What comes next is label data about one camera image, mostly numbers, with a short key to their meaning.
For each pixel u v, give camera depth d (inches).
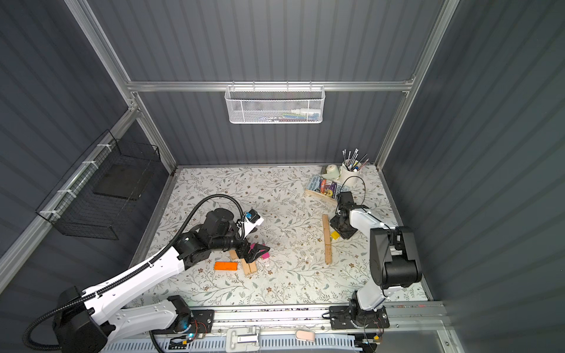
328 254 34.9
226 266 33.3
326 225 38.3
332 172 42.7
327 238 36.8
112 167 31.4
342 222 31.5
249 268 33.3
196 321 28.5
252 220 25.3
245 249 25.6
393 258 18.4
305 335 27.2
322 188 42.6
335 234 36.6
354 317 26.3
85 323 15.0
